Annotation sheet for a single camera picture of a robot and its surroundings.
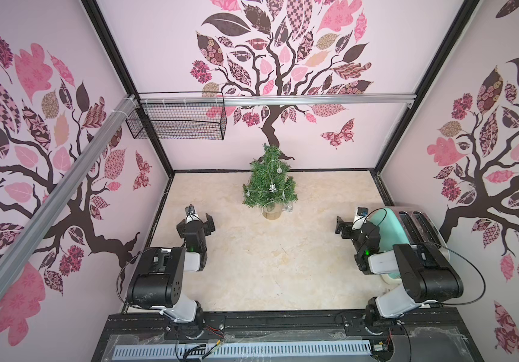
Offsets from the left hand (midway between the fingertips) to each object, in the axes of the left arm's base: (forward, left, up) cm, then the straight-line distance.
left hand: (196, 220), depth 94 cm
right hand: (+1, -65, +2) cm, 65 cm away
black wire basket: (+36, +7, +28) cm, 46 cm away
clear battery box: (+9, -40, -5) cm, 42 cm away
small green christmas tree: (-1, -31, +23) cm, 38 cm away
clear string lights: (+2, -30, +13) cm, 32 cm away
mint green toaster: (-11, -77, +12) cm, 79 cm away
